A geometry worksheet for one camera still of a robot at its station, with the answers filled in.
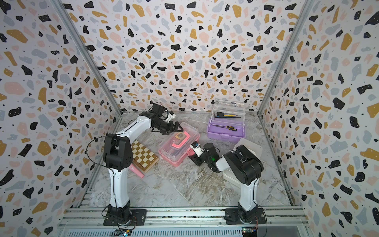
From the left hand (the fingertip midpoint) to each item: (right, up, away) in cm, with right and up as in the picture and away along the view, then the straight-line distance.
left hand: (180, 130), depth 94 cm
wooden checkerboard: (-23, -17, -2) cm, 29 cm away
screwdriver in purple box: (+36, +2, +17) cm, 40 cm away
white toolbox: (+29, -24, -13) cm, 40 cm away
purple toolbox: (+33, +7, +12) cm, 36 cm away
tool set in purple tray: (+29, +12, +15) cm, 34 cm away
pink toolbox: (-3, -11, -6) cm, 13 cm away
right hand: (+9, -15, +2) cm, 17 cm away
